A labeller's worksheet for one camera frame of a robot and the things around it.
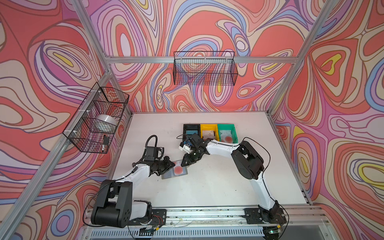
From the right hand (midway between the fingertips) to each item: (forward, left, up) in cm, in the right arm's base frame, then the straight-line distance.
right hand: (185, 167), depth 91 cm
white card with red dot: (-2, +4, +1) cm, 5 cm away
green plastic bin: (+28, -32, +4) cm, 42 cm away
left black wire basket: (+9, +45, +29) cm, 54 cm away
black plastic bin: (+25, -3, +5) cm, 26 cm away
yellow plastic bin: (+25, -18, +3) cm, 31 cm away
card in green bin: (+22, -29, +1) cm, 36 cm away
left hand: (+1, +5, +4) cm, 6 cm away
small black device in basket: (+4, +38, +26) cm, 46 cm away
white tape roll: (+12, +37, +32) cm, 51 cm away
